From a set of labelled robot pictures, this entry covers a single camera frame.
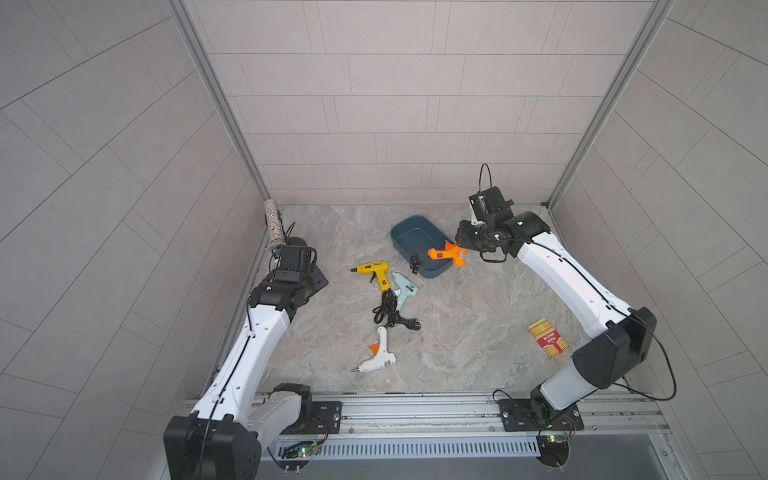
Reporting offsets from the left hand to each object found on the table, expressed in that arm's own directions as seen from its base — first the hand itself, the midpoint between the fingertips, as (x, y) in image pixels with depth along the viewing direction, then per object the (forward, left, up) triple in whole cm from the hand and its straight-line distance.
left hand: (320, 273), depth 81 cm
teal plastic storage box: (+25, -28, -14) cm, 40 cm away
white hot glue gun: (-19, -17, -13) cm, 28 cm away
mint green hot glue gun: (+2, -24, -12) cm, 27 cm away
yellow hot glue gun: (+10, -16, -13) cm, 23 cm away
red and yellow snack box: (-13, -64, -12) cm, 66 cm away
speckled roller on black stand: (+13, +14, +6) cm, 20 cm away
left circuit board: (-39, +1, -13) cm, 42 cm away
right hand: (+7, -37, +8) cm, 39 cm away
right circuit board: (-38, -58, -14) cm, 71 cm away
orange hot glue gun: (+1, -34, +9) cm, 35 cm away
